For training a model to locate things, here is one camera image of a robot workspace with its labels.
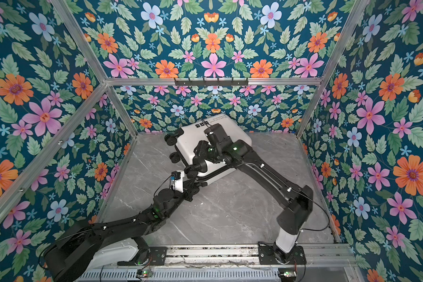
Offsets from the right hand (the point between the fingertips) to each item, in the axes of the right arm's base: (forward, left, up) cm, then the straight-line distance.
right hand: (196, 151), depth 73 cm
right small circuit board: (-41, -37, -31) cm, 63 cm away
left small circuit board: (-40, +22, -30) cm, 55 cm away
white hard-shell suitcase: (+17, +8, -10) cm, 21 cm away
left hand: (-5, +1, -12) cm, 13 cm away
